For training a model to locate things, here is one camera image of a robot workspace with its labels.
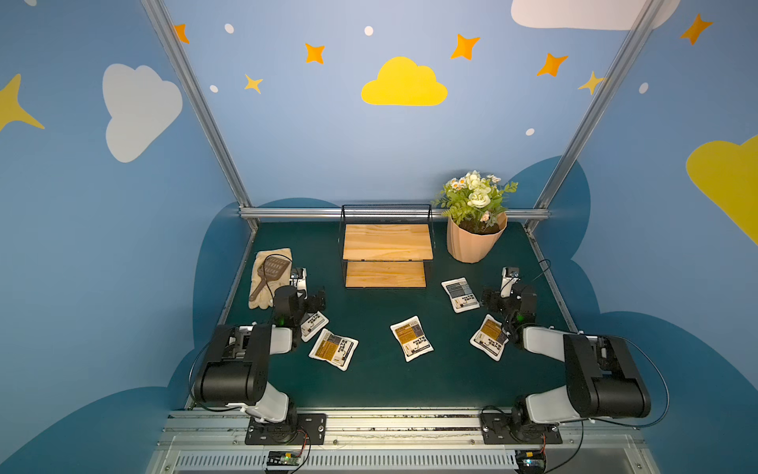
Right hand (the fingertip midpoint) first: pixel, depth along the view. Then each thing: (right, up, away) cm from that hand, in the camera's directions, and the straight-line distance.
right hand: (503, 285), depth 95 cm
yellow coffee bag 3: (-6, -16, -5) cm, 18 cm away
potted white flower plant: (-12, +25, -8) cm, 29 cm away
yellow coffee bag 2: (-30, -16, -5) cm, 35 cm away
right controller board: (-2, -42, -22) cm, 47 cm away
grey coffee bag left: (-62, -13, -2) cm, 64 cm away
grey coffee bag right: (-13, -4, +6) cm, 14 cm away
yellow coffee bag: (-54, -19, -8) cm, 57 cm away
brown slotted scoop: (-80, +5, +9) cm, 81 cm away
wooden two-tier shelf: (-39, +13, -1) cm, 41 cm away
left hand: (-64, 0, 0) cm, 64 cm away
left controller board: (-65, -41, -23) cm, 80 cm away
